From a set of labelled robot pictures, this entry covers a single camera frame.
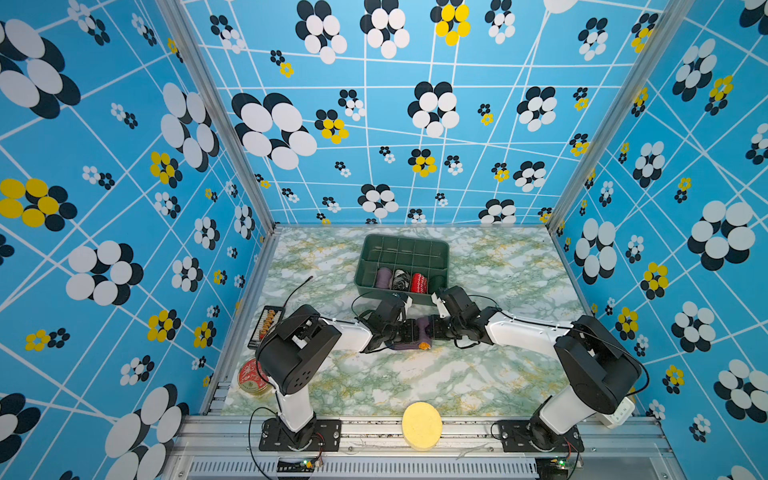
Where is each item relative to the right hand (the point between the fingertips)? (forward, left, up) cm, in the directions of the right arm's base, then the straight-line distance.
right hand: (426, 331), depth 90 cm
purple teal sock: (-4, +1, +1) cm, 5 cm away
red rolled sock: (+14, +2, +4) cm, 15 cm away
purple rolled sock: (+16, +13, +5) cm, 21 cm away
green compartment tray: (+22, +11, +5) cm, 25 cm away
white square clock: (-23, -47, 0) cm, 52 cm away
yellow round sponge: (-26, +3, +1) cm, 26 cm away
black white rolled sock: (+15, +7, +5) cm, 18 cm away
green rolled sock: (+15, -4, +4) cm, 16 cm away
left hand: (-1, 0, -1) cm, 1 cm away
